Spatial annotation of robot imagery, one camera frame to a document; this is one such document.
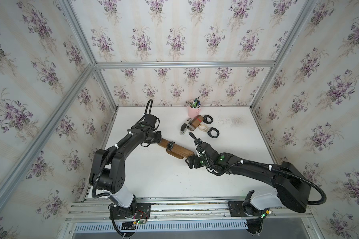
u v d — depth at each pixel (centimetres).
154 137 78
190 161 75
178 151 86
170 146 88
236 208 73
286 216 73
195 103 107
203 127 107
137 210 72
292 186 42
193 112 107
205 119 107
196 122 108
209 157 64
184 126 103
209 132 101
